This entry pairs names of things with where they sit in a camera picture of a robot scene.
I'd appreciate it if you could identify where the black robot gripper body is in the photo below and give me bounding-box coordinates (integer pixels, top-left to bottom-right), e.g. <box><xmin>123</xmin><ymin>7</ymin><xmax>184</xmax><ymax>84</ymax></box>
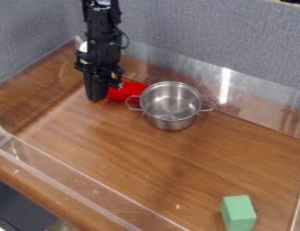
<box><xmin>72</xmin><ymin>33</ymin><xmax>125</xmax><ymax>90</ymax></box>

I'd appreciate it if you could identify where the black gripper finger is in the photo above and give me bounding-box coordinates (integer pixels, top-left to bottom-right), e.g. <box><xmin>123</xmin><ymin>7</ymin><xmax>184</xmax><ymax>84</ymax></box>
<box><xmin>83</xmin><ymin>72</ymin><xmax>93</xmax><ymax>101</ymax></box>
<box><xmin>92</xmin><ymin>74</ymin><xmax>109</xmax><ymax>102</ymax></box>

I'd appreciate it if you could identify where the red rectangular block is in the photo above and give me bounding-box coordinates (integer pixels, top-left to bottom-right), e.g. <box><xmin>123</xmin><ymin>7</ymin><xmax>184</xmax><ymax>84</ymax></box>
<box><xmin>105</xmin><ymin>81</ymin><xmax>147</xmax><ymax>102</ymax></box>

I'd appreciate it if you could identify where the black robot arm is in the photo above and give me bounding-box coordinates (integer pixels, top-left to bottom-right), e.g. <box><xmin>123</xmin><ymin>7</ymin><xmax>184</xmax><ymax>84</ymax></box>
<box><xmin>73</xmin><ymin>0</ymin><xmax>123</xmax><ymax>102</ymax></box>

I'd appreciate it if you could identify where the yellow play-doh can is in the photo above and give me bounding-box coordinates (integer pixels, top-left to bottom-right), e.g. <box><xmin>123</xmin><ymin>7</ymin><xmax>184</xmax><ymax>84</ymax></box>
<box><xmin>79</xmin><ymin>42</ymin><xmax>87</xmax><ymax>64</ymax></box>

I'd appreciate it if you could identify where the small steel pot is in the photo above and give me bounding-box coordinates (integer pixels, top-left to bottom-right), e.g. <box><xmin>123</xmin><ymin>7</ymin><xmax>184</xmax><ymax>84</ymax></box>
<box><xmin>124</xmin><ymin>81</ymin><xmax>218</xmax><ymax>131</ymax></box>

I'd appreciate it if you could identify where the clear acrylic table barrier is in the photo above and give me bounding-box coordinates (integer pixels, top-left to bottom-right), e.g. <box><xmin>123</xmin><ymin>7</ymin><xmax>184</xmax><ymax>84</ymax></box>
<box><xmin>0</xmin><ymin>42</ymin><xmax>300</xmax><ymax>231</ymax></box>

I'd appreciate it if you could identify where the green foam block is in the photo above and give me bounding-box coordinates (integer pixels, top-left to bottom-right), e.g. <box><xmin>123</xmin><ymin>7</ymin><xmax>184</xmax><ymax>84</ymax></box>
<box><xmin>219</xmin><ymin>195</ymin><xmax>256</xmax><ymax>231</ymax></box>

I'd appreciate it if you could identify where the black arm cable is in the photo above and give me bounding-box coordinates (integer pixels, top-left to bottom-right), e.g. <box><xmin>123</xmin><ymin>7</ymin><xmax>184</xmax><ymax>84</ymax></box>
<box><xmin>113</xmin><ymin>25</ymin><xmax>131</xmax><ymax>50</ymax></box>

